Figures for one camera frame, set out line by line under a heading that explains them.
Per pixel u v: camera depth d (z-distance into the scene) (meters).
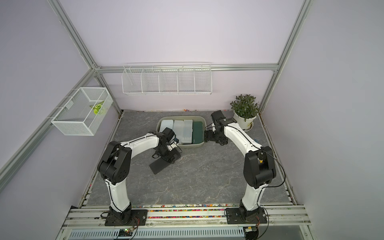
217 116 0.73
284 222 0.74
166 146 0.83
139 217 0.77
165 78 1.00
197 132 1.05
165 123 1.06
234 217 0.73
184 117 1.16
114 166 0.50
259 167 0.48
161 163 0.87
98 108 0.81
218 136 0.75
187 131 1.03
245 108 0.94
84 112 0.83
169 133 0.80
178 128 1.06
